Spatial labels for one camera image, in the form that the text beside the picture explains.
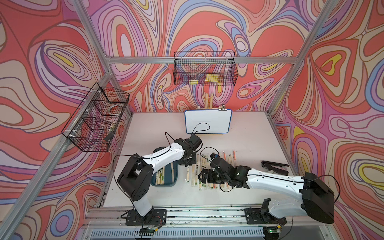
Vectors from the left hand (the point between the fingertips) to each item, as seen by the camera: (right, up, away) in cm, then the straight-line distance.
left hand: (192, 162), depth 87 cm
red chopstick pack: (+24, +1, +8) cm, 26 cm away
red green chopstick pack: (+21, +2, +9) cm, 23 cm away
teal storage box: (-14, -10, -3) cm, 17 cm away
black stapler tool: (+46, -2, +2) cm, 46 cm away
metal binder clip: (+18, +33, -1) cm, 37 cm away
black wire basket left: (-50, +21, -14) cm, 56 cm away
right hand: (+7, -8, -8) cm, 13 cm away
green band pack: (-2, -5, -5) cm, 7 cm away
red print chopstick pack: (+27, +3, +9) cm, 29 cm away
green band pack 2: (+1, -7, 0) cm, 7 cm away
